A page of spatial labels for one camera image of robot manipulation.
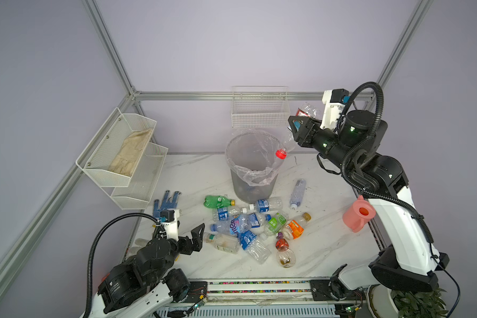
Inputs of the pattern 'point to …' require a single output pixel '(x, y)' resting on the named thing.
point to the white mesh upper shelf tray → (112, 156)
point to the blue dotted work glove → (169, 204)
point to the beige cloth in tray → (132, 149)
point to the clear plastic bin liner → (252, 155)
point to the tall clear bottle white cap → (297, 193)
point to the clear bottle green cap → (230, 244)
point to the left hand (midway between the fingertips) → (191, 226)
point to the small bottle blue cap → (256, 220)
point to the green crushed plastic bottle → (218, 201)
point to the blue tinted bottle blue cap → (238, 224)
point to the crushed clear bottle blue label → (250, 243)
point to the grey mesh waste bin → (253, 195)
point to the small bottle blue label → (222, 214)
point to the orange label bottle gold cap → (293, 229)
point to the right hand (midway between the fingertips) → (290, 117)
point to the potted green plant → (419, 305)
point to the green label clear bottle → (274, 226)
